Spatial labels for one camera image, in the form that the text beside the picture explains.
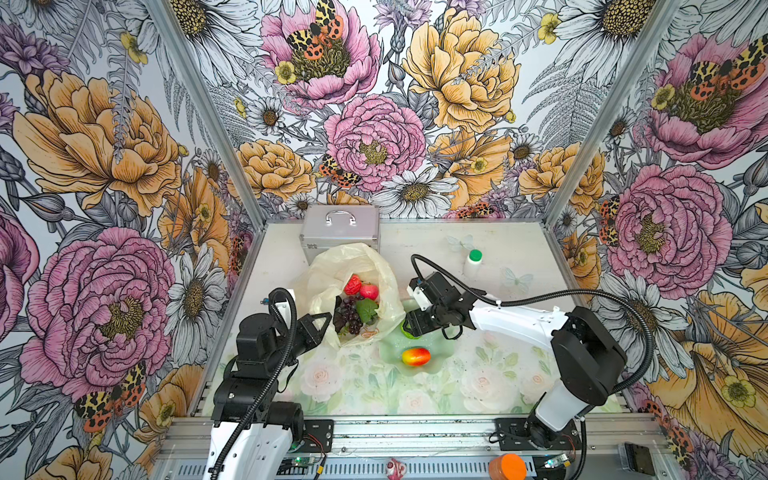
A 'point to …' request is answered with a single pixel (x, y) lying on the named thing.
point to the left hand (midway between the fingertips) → (333, 326)
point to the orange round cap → (507, 467)
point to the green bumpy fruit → (406, 333)
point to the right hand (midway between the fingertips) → (416, 332)
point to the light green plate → (442, 351)
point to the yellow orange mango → (416, 356)
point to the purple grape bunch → (350, 312)
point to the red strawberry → (354, 285)
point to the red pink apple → (369, 291)
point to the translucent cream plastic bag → (322, 279)
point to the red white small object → (395, 470)
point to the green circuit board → (561, 460)
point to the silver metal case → (327, 226)
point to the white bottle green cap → (473, 263)
